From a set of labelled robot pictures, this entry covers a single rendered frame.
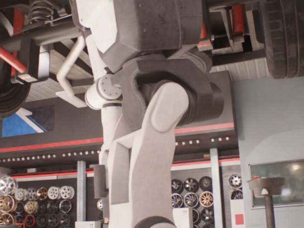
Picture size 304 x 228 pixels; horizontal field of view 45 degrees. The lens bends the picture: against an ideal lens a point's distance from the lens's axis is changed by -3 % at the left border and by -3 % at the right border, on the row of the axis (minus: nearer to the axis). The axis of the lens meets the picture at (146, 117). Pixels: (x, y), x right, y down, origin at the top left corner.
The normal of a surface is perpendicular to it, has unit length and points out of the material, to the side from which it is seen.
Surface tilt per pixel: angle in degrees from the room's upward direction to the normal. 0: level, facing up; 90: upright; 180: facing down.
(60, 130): 90
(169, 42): 124
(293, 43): 154
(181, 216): 90
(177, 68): 90
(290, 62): 167
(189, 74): 90
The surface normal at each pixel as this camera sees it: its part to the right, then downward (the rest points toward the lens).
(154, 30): 0.51, -0.05
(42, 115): -0.33, -0.26
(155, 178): 0.55, -0.25
